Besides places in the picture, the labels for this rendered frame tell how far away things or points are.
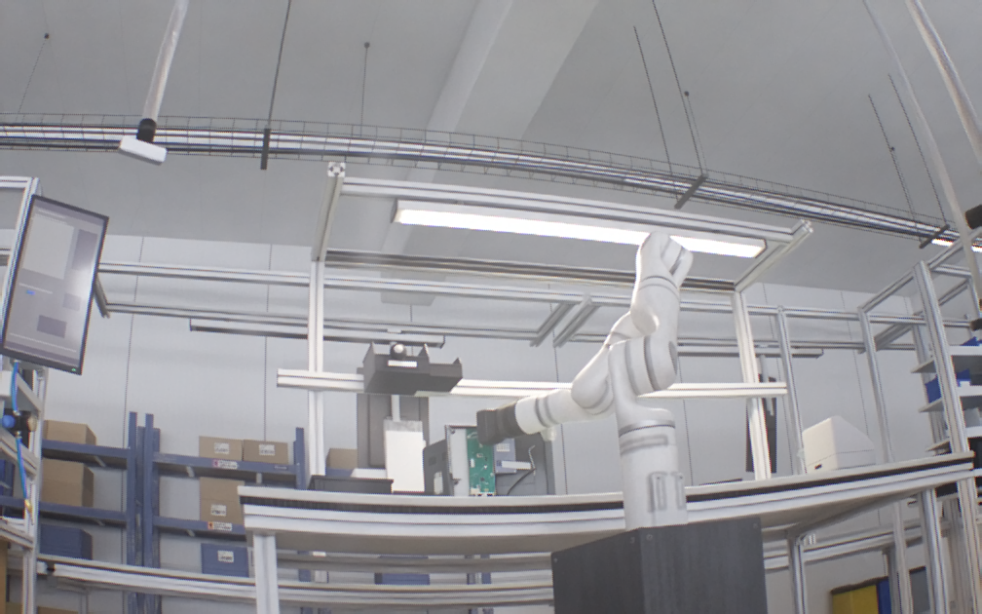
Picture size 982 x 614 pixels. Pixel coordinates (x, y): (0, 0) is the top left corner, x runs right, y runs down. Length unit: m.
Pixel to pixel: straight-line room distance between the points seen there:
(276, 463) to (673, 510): 4.35
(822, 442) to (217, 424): 4.72
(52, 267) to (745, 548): 2.03
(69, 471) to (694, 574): 4.85
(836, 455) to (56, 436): 4.89
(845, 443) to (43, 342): 2.26
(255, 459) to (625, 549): 4.43
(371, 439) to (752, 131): 3.37
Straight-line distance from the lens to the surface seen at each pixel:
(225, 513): 5.35
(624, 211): 2.46
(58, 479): 5.57
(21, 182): 2.96
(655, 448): 1.22
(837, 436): 2.03
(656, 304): 1.39
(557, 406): 1.59
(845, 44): 5.09
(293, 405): 6.02
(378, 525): 1.51
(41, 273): 2.45
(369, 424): 3.65
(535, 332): 3.95
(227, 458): 5.41
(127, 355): 6.21
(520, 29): 3.84
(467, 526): 1.54
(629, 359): 1.26
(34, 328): 2.41
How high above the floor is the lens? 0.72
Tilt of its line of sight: 25 degrees up
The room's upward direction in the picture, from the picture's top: 4 degrees counter-clockwise
